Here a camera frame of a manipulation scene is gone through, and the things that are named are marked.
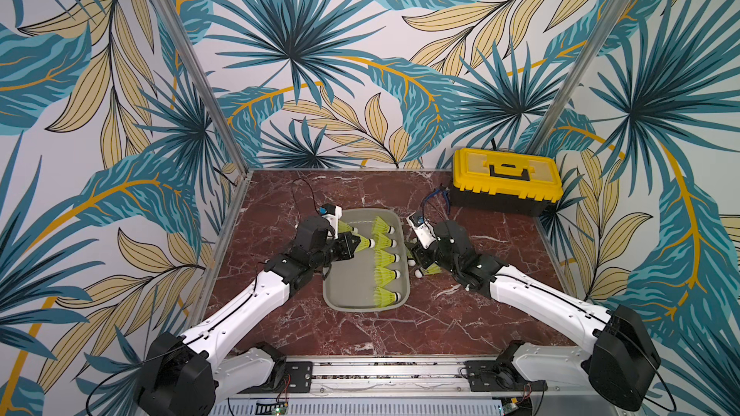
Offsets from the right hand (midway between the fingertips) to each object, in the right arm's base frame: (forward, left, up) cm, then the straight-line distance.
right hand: (417, 234), depth 82 cm
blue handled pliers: (+31, -15, -15) cm, 38 cm away
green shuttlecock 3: (+5, +9, -13) cm, 16 cm away
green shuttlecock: (-1, +15, -2) cm, 15 cm away
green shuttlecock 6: (-14, +10, -12) cm, 20 cm away
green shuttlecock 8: (-12, -2, +2) cm, 12 cm away
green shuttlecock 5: (-7, +9, -12) cm, 16 cm away
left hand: (-3, +16, +1) cm, 16 cm away
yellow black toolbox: (+20, -32, -1) cm, 38 cm away
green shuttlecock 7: (-8, +4, +5) cm, 10 cm away
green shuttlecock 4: (-1, +9, -13) cm, 16 cm away
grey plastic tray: (-7, +20, -16) cm, 27 cm away
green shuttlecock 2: (+11, +9, -14) cm, 20 cm away
